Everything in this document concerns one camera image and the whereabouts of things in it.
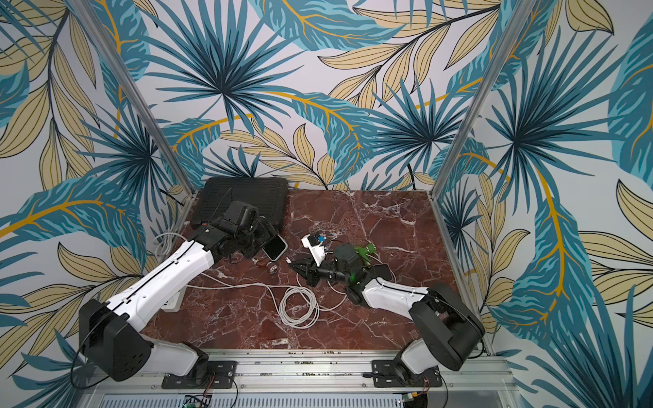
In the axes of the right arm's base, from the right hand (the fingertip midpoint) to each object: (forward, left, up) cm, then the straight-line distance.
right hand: (276, 281), depth 74 cm
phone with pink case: (+13, -36, -20) cm, 43 cm away
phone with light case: (+11, +1, +1) cm, 11 cm away
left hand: (+13, +2, +3) cm, 13 cm away
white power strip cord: (+25, +48, -16) cm, 57 cm away
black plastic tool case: (+43, +8, -9) cm, 45 cm away
